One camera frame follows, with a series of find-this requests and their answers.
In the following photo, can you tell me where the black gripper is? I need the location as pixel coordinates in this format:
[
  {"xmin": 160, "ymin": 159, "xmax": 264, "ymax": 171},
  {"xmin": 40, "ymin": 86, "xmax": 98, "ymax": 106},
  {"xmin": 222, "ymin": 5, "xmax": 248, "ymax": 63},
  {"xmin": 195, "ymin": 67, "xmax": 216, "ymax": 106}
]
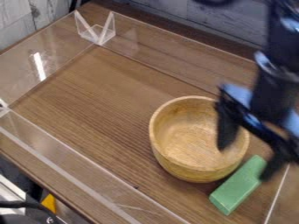
[{"xmin": 216, "ymin": 73, "xmax": 299, "ymax": 182}]

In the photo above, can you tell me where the green rectangular block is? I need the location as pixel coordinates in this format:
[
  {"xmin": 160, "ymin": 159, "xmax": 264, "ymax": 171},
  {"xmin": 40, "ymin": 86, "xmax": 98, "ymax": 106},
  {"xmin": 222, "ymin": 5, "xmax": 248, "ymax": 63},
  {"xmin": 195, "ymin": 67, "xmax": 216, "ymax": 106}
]
[{"xmin": 210, "ymin": 155, "xmax": 267, "ymax": 215}]

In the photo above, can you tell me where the light wooden bowl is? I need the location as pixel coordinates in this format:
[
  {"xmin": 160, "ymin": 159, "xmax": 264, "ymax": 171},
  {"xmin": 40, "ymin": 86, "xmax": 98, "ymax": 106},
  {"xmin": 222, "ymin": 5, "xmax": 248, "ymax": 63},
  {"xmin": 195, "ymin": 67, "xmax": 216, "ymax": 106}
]
[{"xmin": 148, "ymin": 95, "xmax": 250, "ymax": 183}]

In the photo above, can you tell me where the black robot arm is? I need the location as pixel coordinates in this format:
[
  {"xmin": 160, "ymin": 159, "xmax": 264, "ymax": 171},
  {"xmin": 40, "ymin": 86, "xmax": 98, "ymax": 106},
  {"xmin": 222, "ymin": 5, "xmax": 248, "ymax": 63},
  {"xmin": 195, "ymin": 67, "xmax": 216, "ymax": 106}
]
[{"xmin": 215, "ymin": 0, "xmax": 299, "ymax": 181}]

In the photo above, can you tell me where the yellow label lower left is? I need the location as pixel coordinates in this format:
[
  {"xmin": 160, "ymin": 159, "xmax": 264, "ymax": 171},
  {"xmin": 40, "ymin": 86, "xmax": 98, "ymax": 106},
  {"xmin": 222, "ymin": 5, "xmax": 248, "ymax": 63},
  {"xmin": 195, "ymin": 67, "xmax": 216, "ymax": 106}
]
[{"xmin": 42, "ymin": 193, "xmax": 58, "ymax": 213}]

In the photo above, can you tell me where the clear acrylic front wall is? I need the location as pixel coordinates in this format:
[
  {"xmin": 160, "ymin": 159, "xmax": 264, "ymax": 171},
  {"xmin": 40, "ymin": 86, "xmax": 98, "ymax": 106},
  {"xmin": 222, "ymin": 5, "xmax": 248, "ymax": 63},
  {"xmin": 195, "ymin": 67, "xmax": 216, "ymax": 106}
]
[{"xmin": 0, "ymin": 101, "xmax": 191, "ymax": 224}]

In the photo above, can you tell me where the clear acrylic corner bracket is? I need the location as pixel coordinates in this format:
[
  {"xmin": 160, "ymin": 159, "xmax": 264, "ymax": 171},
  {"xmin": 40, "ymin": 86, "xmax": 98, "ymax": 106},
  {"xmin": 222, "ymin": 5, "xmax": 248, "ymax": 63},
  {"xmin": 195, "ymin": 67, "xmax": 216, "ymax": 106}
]
[{"xmin": 74, "ymin": 11, "xmax": 116, "ymax": 46}]

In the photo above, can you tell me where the black cable lower left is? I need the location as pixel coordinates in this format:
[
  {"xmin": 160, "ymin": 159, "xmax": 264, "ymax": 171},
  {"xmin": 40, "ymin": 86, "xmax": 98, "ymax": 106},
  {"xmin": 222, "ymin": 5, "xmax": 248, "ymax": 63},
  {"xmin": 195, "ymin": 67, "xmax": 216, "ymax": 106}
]
[{"xmin": 0, "ymin": 200, "xmax": 48, "ymax": 224}]

